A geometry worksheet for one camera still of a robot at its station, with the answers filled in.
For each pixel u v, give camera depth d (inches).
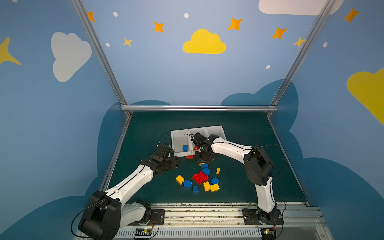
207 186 32.4
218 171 34.8
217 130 41.4
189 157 37.5
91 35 30.3
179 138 40.1
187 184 33.1
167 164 28.3
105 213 15.6
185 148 38.7
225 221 28.9
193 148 36.9
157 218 29.1
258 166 20.5
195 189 32.3
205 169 34.9
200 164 35.9
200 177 33.9
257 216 29.0
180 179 33.5
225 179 34.2
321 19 29.0
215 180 33.9
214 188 32.3
